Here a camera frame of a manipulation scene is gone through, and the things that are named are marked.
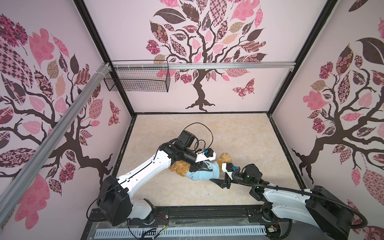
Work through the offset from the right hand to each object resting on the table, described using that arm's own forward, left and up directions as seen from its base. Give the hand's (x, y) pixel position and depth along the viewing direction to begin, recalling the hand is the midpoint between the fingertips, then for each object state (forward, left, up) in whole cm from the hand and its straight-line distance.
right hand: (212, 171), depth 73 cm
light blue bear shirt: (-3, +4, +4) cm, 6 cm away
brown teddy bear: (0, +15, +4) cm, 16 cm away
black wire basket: (+79, +56, +2) cm, 97 cm away
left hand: (0, +1, +3) cm, 3 cm away
